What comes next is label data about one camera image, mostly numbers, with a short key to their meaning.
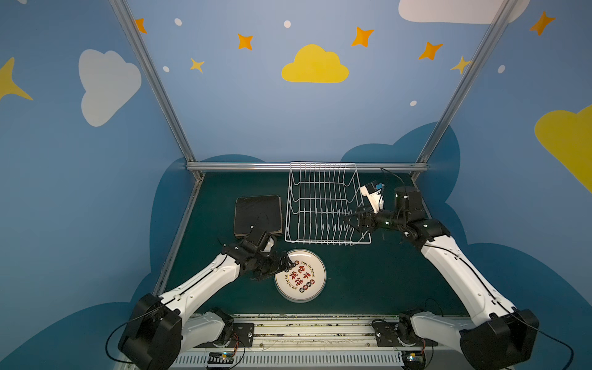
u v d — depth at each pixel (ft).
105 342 1.28
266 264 2.31
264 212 3.42
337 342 2.40
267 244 2.27
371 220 2.15
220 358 2.40
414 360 2.40
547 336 1.20
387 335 2.46
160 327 1.29
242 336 2.41
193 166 3.77
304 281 2.76
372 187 2.17
